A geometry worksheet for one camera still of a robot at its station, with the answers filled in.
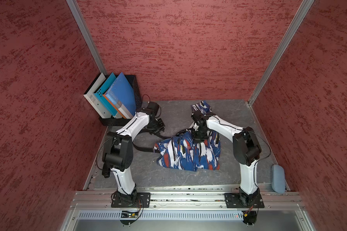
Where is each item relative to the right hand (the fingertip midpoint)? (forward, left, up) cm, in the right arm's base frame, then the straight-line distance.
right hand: (195, 143), depth 91 cm
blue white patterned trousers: (-7, +8, +4) cm, 11 cm away
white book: (+20, +63, +21) cm, 70 cm away
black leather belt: (+7, +24, -2) cm, 25 cm away
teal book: (+22, +59, +25) cm, 68 cm away
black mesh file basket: (+37, +42, +19) cm, 60 cm away
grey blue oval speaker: (-21, -47, -7) cm, 52 cm away
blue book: (+29, +49, +20) cm, 60 cm away
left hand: (+5, +21, +6) cm, 22 cm away
